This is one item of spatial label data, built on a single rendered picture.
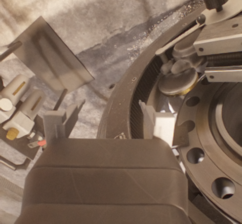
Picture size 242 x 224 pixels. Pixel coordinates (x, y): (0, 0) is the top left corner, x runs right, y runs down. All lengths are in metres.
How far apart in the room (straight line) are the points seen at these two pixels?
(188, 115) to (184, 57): 0.13
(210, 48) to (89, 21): 0.65
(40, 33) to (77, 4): 0.25
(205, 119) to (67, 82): 0.86
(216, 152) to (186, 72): 0.18
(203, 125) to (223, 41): 0.17
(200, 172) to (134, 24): 0.70
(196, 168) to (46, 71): 0.96
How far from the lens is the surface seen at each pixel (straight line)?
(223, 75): 0.42
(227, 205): 0.34
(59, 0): 0.94
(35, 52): 1.09
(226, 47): 0.37
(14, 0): 1.05
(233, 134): 0.53
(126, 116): 0.34
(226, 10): 0.49
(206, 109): 0.44
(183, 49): 0.43
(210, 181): 0.36
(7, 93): 0.80
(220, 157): 0.37
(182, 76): 0.43
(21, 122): 0.77
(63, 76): 1.10
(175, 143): 0.40
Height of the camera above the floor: 0.85
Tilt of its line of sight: 48 degrees down
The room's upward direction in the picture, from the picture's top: 171 degrees counter-clockwise
